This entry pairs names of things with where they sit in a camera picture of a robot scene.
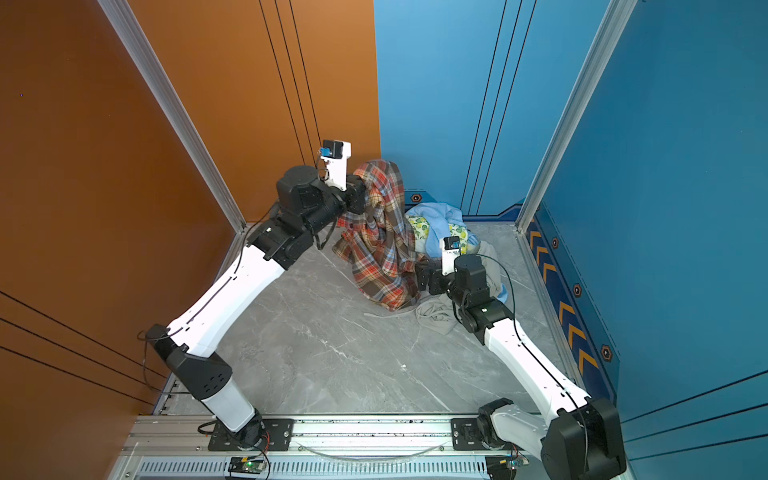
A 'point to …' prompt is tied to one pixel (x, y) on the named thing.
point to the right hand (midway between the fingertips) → (429, 264)
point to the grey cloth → (437, 312)
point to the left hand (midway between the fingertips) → (368, 169)
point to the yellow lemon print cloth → (419, 228)
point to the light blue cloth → (441, 218)
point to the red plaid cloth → (377, 242)
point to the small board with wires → (514, 462)
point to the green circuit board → (238, 465)
